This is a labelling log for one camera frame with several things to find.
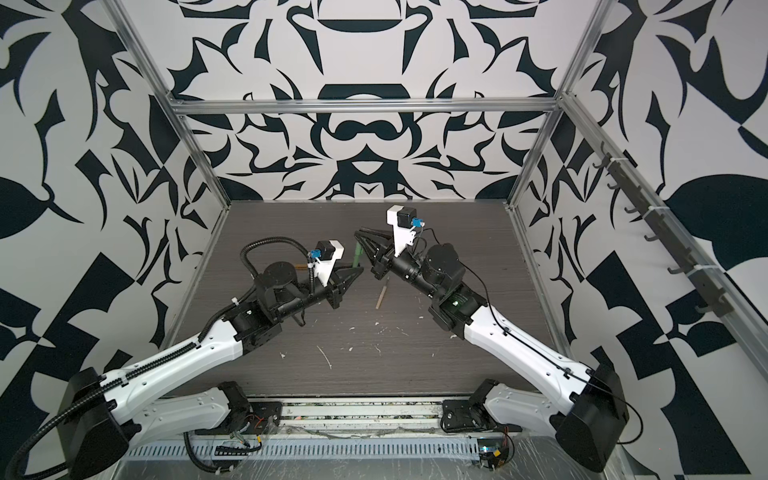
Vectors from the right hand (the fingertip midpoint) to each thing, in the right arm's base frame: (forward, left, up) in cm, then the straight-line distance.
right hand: (356, 238), depth 63 cm
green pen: (-1, 0, -4) cm, 4 cm away
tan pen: (+7, -4, -37) cm, 38 cm away
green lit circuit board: (-34, -30, -39) cm, 60 cm away
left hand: (0, 0, -7) cm, 7 cm away
